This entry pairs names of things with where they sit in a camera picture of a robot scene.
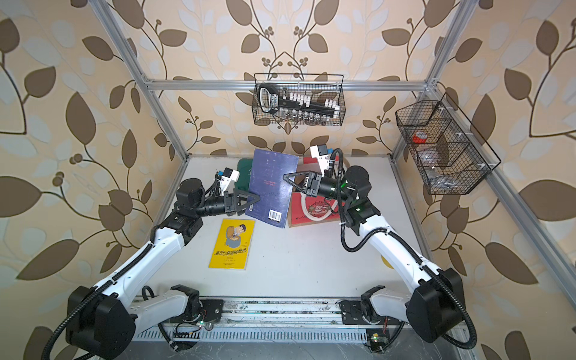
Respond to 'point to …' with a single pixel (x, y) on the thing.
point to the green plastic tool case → (244, 167)
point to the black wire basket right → (451, 157)
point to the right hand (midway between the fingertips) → (284, 179)
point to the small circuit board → (377, 340)
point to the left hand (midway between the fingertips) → (253, 201)
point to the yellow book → (232, 246)
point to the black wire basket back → (315, 100)
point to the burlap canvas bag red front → (307, 210)
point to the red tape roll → (419, 137)
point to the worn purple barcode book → (274, 191)
